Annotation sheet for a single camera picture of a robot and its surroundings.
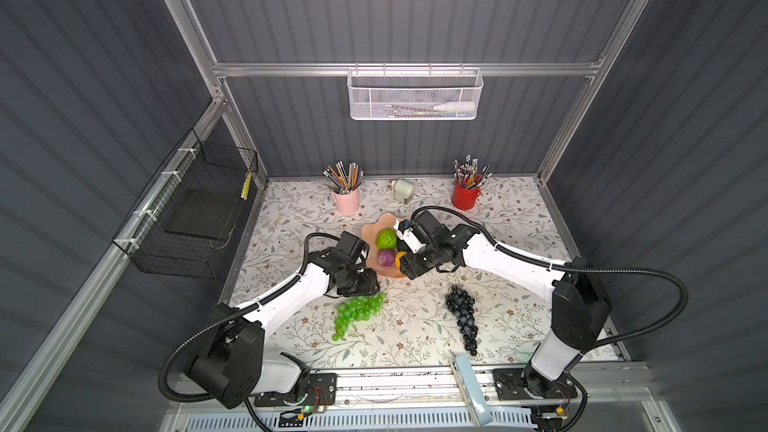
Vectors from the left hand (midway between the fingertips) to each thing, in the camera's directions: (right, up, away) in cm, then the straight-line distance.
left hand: (373, 288), depth 84 cm
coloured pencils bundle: (-13, +32, +21) cm, 41 cm away
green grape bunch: (-5, -6, 0) cm, 8 cm away
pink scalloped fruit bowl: (-2, +15, +15) cm, 21 cm away
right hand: (+11, +6, +1) cm, 12 cm away
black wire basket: (-44, +20, -15) cm, 50 cm away
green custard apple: (+3, +13, +10) cm, 16 cm away
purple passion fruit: (+3, +8, +7) cm, 11 cm away
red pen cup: (+31, +26, +22) cm, 46 cm away
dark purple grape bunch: (+24, -4, -2) cm, 25 cm away
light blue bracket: (+25, -22, -16) cm, 37 cm away
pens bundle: (+31, +34, +15) cm, 48 cm away
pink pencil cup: (-11, +24, +23) cm, 35 cm away
